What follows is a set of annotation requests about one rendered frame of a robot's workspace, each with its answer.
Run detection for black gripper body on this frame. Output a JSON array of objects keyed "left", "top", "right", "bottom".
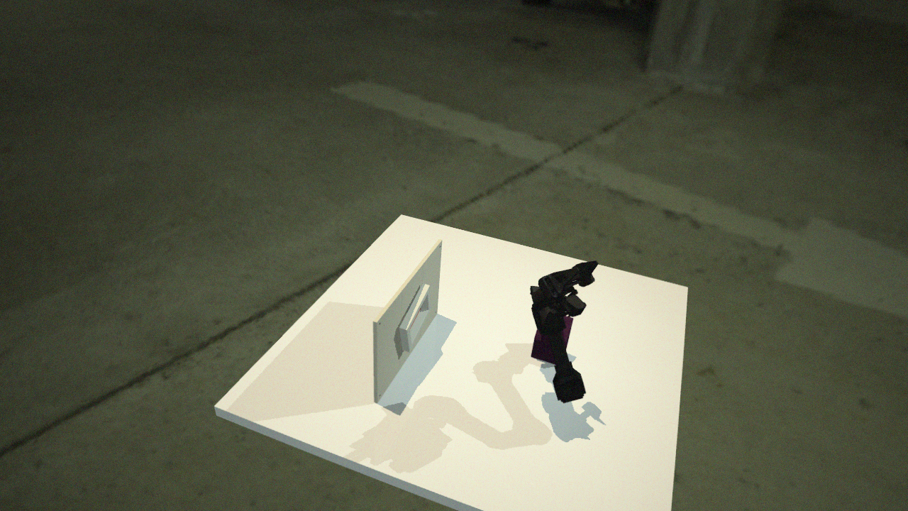
[{"left": 538, "top": 272, "right": 594, "bottom": 303}]

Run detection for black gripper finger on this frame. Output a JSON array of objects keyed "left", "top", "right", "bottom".
[
  {"left": 576, "top": 260, "right": 598, "bottom": 284},
  {"left": 548, "top": 268, "right": 579, "bottom": 295}
]

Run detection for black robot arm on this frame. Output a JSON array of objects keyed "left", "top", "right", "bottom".
[{"left": 530, "top": 286, "right": 587, "bottom": 403}]

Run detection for white picture frame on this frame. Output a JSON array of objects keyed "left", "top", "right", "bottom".
[{"left": 399, "top": 284, "right": 431, "bottom": 352}]

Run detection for pale beige wall panel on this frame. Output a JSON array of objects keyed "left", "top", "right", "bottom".
[{"left": 373, "top": 239, "right": 442, "bottom": 404}]

